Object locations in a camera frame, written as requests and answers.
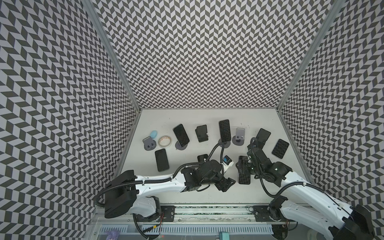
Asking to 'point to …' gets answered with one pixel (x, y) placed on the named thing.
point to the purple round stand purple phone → (226, 144)
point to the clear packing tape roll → (164, 140)
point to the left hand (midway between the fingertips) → (229, 178)
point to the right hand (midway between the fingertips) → (242, 169)
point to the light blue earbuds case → (153, 134)
